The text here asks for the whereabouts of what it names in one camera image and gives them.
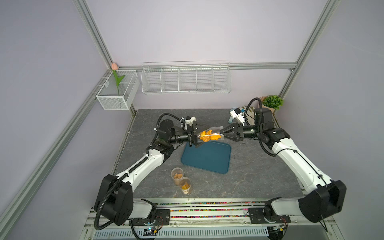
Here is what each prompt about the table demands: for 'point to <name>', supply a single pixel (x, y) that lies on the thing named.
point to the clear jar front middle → (185, 183)
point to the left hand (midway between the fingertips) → (209, 135)
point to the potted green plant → (272, 102)
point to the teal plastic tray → (214, 156)
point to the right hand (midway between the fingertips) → (220, 134)
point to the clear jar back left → (177, 173)
